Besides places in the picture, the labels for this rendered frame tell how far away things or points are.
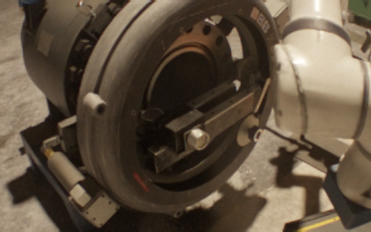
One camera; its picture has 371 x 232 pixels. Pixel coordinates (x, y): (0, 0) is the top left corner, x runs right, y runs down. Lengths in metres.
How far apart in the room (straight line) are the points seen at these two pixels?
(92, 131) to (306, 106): 0.49
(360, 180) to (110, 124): 0.56
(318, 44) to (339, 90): 0.09
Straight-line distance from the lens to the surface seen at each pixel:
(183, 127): 0.88
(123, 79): 0.80
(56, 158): 1.15
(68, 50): 1.14
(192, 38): 1.09
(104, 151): 0.86
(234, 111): 1.10
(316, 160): 1.86
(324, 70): 0.60
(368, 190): 0.73
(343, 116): 0.61
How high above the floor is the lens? 1.16
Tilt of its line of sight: 33 degrees down
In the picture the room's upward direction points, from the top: 1 degrees counter-clockwise
